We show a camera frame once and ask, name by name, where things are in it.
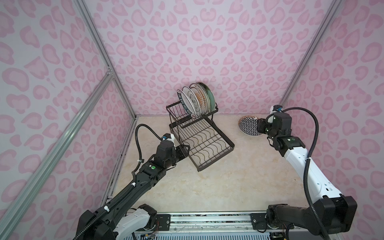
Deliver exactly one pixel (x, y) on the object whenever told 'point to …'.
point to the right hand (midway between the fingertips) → (262, 120)
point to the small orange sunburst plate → (200, 100)
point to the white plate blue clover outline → (193, 100)
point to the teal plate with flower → (212, 98)
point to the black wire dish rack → (206, 141)
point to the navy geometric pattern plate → (247, 125)
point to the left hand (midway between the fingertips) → (189, 147)
